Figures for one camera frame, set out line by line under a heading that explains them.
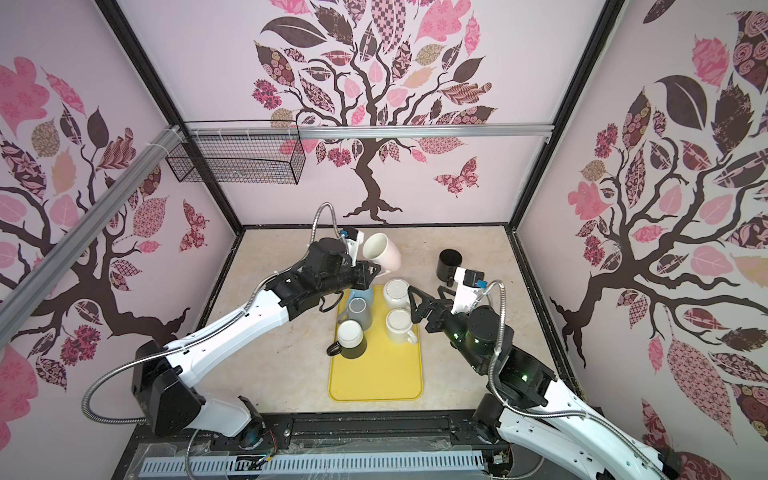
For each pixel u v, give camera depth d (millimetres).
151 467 697
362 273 645
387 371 830
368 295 924
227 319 473
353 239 666
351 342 808
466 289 543
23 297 503
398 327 835
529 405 455
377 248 773
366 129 937
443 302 541
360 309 854
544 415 442
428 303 534
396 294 900
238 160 1217
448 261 959
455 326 543
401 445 727
